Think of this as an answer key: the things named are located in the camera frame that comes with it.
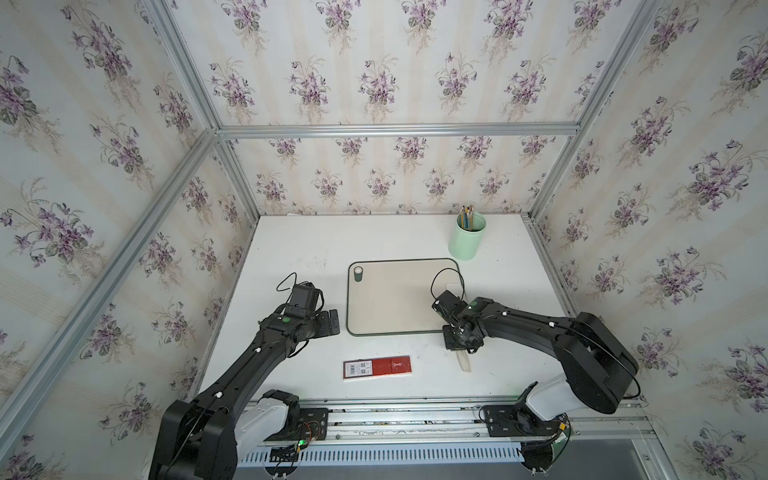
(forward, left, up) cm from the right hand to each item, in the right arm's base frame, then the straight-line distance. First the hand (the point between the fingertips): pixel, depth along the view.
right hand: (457, 343), depth 87 cm
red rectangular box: (-8, +24, +1) cm, 25 cm away
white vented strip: (-27, +21, 0) cm, 35 cm away
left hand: (+2, +38, +6) cm, 39 cm away
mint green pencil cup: (+34, -7, +5) cm, 35 cm away
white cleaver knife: (-5, -1, +1) cm, 5 cm away
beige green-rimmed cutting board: (+15, +19, 0) cm, 24 cm away
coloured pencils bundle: (+37, -5, +16) cm, 41 cm away
